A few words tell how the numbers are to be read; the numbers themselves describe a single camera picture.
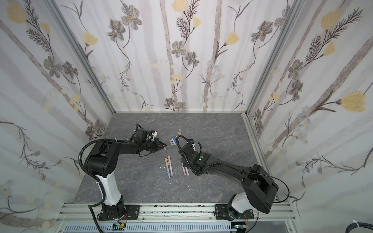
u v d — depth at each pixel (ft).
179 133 3.51
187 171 2.90
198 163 1.94
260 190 1.39
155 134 3.12
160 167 2.97
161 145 3.11
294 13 2.31
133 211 2.41
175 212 2.46
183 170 2.90
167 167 2.96
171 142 3.32
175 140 3.35
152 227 2.30
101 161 1.71
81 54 2.80
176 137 2.22
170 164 2.98
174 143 3.31
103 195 1.93
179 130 3.53
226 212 2.41
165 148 3.14
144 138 2.71
